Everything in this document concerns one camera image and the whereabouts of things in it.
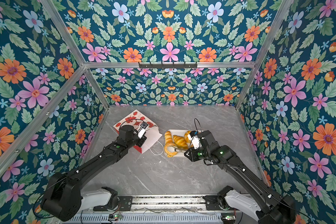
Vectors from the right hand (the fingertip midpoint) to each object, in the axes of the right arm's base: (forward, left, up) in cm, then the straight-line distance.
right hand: (185, 152), depth 74 cm
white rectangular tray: (+24, +3, -16) cm, 29 cm away
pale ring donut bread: (+5, +9, -13) cm, 16 cm away
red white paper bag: (+29, +35, -6) cm, 46 cm away
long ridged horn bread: (+19, +12, -15) cm, 27 cm away
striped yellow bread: (+14, +3, -13) cm, 20 cm away
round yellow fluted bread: (+19, -1, -14) cm, 24 cm away
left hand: (+16, +24, +1) cm, 29 cm away
